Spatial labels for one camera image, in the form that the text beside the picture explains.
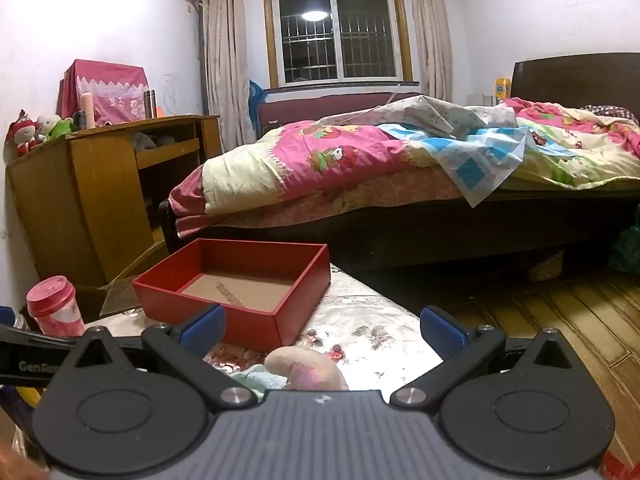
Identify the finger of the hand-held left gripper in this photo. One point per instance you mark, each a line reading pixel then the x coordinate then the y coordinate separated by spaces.
pixel 5 319

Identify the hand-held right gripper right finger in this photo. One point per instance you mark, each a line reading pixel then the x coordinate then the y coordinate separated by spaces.
pixel 442 332

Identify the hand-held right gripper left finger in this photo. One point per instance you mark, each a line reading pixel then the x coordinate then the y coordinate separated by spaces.
pixel 204 331

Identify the red cardboard box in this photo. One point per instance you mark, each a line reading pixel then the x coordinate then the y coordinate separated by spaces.
pixel 250 320

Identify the light green towel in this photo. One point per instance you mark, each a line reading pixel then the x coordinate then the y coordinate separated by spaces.
pixel 250 379

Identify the plush toy with striped sweater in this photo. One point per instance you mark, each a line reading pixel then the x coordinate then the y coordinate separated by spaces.
pixel 305 367

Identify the pink cup with lid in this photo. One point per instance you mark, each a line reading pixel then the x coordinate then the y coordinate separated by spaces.
pixel 52 310

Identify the dark wooden bed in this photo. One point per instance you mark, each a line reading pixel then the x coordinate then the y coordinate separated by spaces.
pixel 450 232

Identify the wooden desk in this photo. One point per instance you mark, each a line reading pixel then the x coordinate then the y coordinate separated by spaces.
pixel 90 200

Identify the blue checked cloth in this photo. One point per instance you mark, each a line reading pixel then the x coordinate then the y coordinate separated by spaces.
pixel 480 160

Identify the red snowman doll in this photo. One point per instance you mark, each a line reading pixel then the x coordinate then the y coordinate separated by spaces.
pixel 21 135

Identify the pink printed quilt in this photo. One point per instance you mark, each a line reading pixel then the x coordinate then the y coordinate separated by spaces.
pixel 300 160

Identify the grey cloth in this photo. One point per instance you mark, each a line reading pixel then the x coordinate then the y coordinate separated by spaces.
pixel 150 141

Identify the green plush toy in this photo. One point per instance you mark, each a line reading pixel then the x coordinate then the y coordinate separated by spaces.
pixel 61 129

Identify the white plush toy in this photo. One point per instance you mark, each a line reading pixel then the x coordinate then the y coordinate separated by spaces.
pixel 46 125

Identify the green bag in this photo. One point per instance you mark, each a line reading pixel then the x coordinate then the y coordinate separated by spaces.
pixel 627 252

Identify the dark jar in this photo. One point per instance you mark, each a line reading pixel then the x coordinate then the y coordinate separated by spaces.
pixel 79 121

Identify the white patterned sheet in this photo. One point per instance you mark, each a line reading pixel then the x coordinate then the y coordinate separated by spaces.
pixel 440 112

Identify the small orange object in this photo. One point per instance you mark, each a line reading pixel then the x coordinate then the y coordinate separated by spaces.
pixel 159 112

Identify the pale pink bottle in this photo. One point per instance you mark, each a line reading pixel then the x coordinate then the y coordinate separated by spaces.
pixel 88 110

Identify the metal thermos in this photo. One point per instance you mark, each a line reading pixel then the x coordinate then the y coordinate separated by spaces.
pixel 149 104

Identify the blue bag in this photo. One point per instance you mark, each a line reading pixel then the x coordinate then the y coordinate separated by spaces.
pixel 256 100

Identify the yellow bottle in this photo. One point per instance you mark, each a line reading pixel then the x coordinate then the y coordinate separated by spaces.
pixel 503 91

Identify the dark red sofa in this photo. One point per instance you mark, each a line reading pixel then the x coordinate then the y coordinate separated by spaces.
pixel 320 107

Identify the pink cloth cover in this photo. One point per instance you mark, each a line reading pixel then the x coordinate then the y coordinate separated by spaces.
pixel 107 85

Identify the beige curtain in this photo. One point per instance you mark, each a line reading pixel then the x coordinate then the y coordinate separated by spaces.
pixel 430 35
pixel 225 60

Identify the dark patterned cloth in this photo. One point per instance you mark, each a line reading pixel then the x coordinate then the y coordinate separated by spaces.
pixel 610 111

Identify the window with wooden frame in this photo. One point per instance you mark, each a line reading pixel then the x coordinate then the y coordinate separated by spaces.
pixel 340 30

